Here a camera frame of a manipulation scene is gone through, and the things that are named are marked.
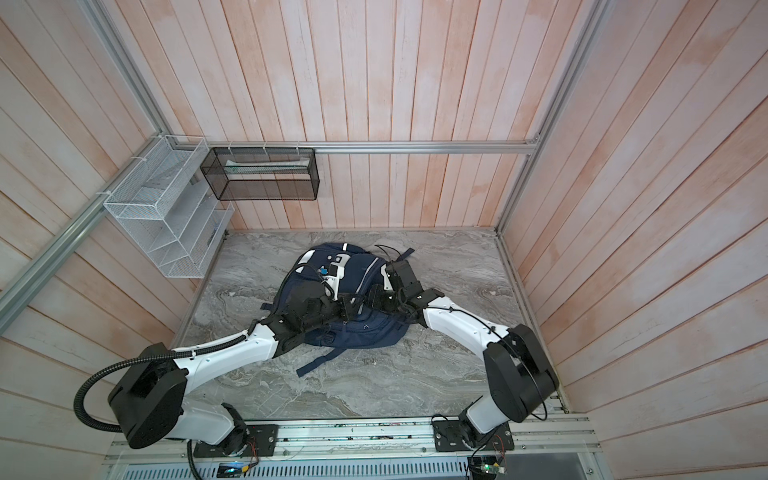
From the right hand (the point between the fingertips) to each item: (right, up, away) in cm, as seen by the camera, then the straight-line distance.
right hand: (364, 299), depth 86 cm
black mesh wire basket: (-37, +42, +18) cm, 60 cm away
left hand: (+1, 0, -6) cm, 6 cm away
